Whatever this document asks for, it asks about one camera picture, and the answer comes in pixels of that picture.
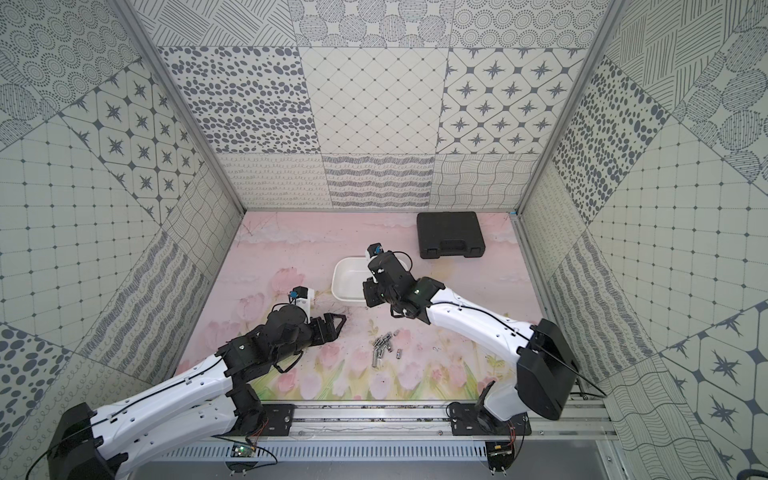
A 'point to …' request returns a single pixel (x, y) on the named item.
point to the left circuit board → (242, 450)
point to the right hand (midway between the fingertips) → (371, 285)
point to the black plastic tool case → (450, 233)
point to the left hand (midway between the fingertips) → (338, 315)
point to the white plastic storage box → (347, 278)
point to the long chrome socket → (375, 358)
